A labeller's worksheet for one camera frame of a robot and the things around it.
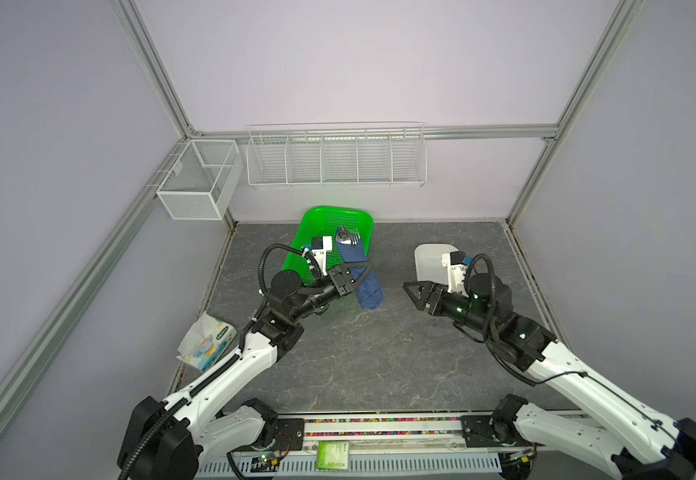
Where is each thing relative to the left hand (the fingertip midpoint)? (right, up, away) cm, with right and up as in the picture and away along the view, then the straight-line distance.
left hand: (374, 271), depth 64 cm
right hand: (+9, -4, +5) cm, 11 cm away
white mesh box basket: (-57, +28, +34) cm, 72 cm away
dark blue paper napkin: (-1, -4, -1) cm, 4 cm away
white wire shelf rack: (-11, +37, +35) cm, 52 cm away
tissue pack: (-47, -22, +20) cm, 55 cm away
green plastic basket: (-17, +16, +52) cm, 57 cm away
